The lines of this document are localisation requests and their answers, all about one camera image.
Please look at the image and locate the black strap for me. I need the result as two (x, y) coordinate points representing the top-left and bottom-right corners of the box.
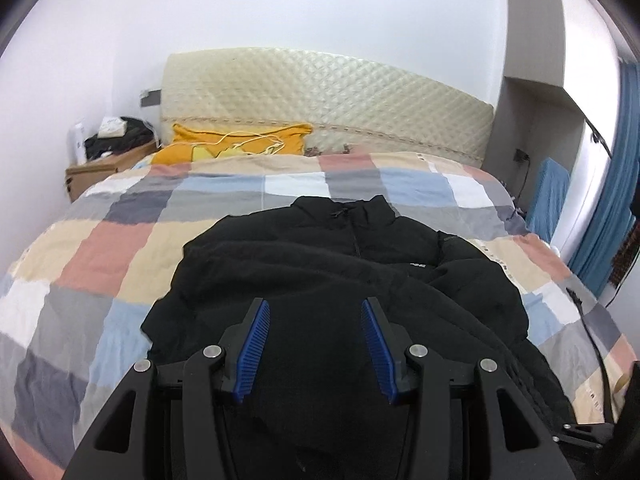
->
(570, 285), (617, 422)

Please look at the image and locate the blue folded mat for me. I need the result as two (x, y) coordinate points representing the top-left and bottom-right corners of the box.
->
(527, 157), (571, 247)

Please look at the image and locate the white cord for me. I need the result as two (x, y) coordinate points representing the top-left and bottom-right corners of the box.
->
(209, 131), (287, 157)

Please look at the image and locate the black bag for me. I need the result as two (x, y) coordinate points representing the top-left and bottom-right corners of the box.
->
(84, 117), (156, 159)

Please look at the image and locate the checkered bed blanket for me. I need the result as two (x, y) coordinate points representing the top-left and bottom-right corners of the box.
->
(0, 150), (639, 480)

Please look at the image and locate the yellow pillow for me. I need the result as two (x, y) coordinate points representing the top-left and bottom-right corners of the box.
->
(150, 122), (315, 165)

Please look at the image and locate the floral pillow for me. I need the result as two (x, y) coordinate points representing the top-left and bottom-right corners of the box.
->
(304, 142), (362, 157)

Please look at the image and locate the white wardrobe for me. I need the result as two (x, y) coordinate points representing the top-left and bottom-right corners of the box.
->
(502, 0), (627, 262)

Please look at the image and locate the brown patterned hanging garment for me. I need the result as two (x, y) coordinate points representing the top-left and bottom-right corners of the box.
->
(610, 225), (640, 292)

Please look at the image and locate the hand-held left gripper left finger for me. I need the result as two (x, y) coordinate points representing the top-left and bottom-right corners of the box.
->
(62, 297), (273, 480)

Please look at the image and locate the brown cardboard box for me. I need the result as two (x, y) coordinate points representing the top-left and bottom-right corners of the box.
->
(65, 140), (161, 204)

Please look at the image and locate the cream quilted headboard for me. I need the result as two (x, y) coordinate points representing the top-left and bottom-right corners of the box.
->
(160, 47), (496, 169)

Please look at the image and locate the black puffer jacket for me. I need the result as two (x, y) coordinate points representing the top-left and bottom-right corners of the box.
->
(140, 195), (576, 480)

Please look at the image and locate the white bottle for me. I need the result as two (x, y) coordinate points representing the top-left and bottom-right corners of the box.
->
(70, 120), (87, 164)

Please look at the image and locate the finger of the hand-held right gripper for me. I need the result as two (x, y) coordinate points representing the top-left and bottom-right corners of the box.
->
(552, 422), (615, 449)

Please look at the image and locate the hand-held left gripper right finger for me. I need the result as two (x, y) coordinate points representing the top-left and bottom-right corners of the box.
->
(360, 296), (577, 480)

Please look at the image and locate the blue curtain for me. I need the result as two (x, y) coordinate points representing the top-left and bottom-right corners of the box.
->
(567, 62), (640, 302)

